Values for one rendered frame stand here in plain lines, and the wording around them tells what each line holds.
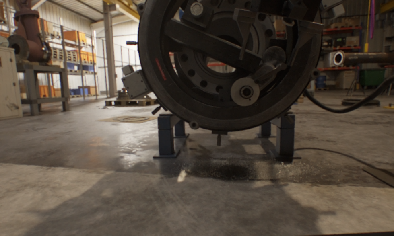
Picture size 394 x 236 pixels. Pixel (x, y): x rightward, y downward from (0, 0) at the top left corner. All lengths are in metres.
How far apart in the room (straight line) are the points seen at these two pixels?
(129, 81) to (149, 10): 0.30
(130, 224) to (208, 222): 0.24
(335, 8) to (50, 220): 1.27
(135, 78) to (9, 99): 3.66
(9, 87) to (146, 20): 3.75
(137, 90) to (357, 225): 0.90
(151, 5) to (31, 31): 4.33
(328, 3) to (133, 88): 0.85
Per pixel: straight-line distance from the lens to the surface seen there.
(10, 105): 4.45
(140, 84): 0.90
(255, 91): 0.82
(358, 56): 8.12
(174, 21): 0.85
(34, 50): 4.91
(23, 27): 5.19
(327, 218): 0.81
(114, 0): 13.98
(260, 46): 0.98
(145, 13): 0.91
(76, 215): 0.85
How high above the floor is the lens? 0.42
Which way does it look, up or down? 7 degrees down
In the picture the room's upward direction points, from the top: 2 degrees counter-clockwise
